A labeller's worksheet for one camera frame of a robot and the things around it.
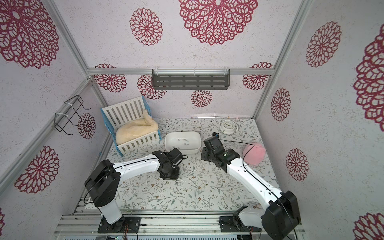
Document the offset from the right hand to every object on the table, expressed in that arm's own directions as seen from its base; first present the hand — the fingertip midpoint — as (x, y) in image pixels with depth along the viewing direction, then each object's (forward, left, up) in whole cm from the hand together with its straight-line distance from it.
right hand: (208, 154), depth 82 cm
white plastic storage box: (+19, +13, -15) cm, 27 cm away
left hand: (-9, +19, -12) cm, 24 cm away
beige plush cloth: (+22, +48, -5) cm, 53 cm away
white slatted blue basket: (+32, +63, -1) cm, 71 cm away
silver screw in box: (+22, +16, -16) cm, 32 cm away
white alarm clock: (+30, -17, -12) cm, 37 cm away
